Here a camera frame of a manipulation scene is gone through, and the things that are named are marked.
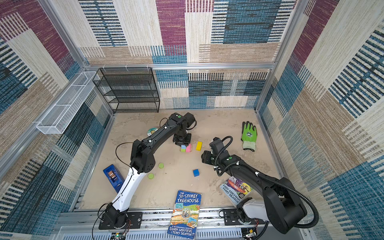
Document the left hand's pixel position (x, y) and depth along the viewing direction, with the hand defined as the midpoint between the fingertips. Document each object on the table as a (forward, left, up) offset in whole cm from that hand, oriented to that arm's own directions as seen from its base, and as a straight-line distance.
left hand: (187, 143), depth 94 cm
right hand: (-11, -11, 0) cm, 15 cm away
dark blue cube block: (-17, -5, -5) cm, 18 cm away
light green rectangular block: (-2, +2, -4) cm, 5 cm away
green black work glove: (+9, -42, -4) cm, 43 cm away
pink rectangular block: (-1, -1, -4) cm, 4 cm away
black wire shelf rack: (+39, +42, +11) cm, 59 cm away
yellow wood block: (+1, -8, -6) cm, 10 cm away
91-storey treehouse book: (-39, +1, -3) cm, 39 cm away
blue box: (-19, +39, -2) cm, 44 cm away
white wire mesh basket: (+3, +59, +27) cm, 65 cm away
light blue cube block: (-2, +2, -1) cm, 3 cm away
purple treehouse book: (-26, -26, -4) cm, 38 cm away
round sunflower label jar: (+8, +23, +2) cm, 24 cm away
